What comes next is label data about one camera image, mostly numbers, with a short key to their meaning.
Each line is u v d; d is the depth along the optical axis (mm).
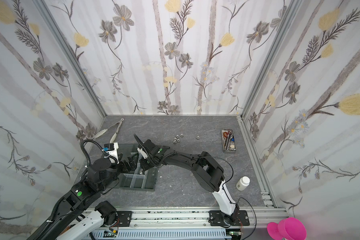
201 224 734
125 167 613
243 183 777
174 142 1041
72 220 464
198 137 1069
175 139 1049
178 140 1043
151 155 683
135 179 863
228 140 1039
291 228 588
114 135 1053
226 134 1084
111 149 591
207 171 538
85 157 501
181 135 1076
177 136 1073
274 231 703
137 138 718
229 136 1047
